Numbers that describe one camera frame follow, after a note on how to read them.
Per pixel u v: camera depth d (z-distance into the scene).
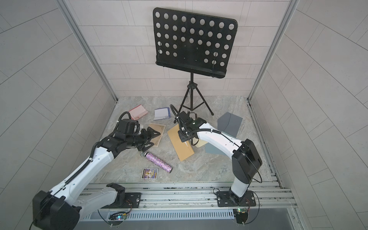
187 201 0.72
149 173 0.79
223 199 0.71
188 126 0.60
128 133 0.60
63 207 0.36
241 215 0.68
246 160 0.43
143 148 0.68
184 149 0.85
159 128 0.99
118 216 0.66
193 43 0.67
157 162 0.82
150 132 0.68
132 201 0.71
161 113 1.09
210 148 0.53
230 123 1.02
